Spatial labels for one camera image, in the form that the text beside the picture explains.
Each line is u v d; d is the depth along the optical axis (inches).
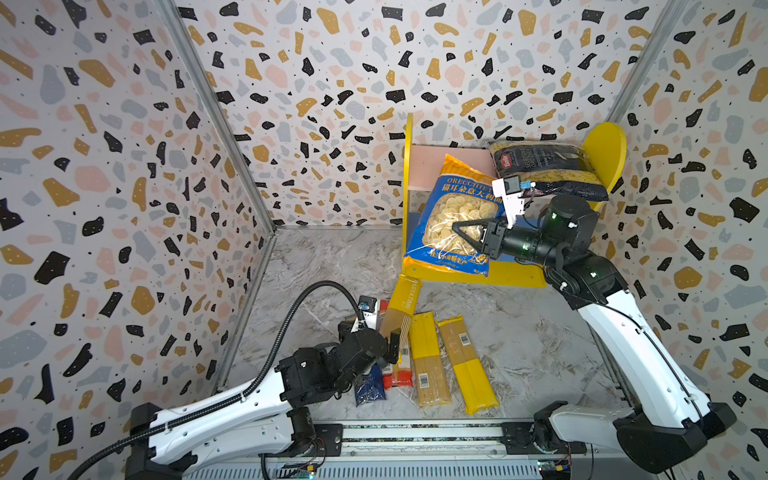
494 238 20.0
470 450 28.8
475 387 31.5
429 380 32.1
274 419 23.9
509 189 20.2
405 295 38.3
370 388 31.4
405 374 32.6
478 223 21.9
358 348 18.9
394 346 24.7
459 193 23.3
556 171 28.4
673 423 14.8
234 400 17.0
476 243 21.6
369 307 23.4
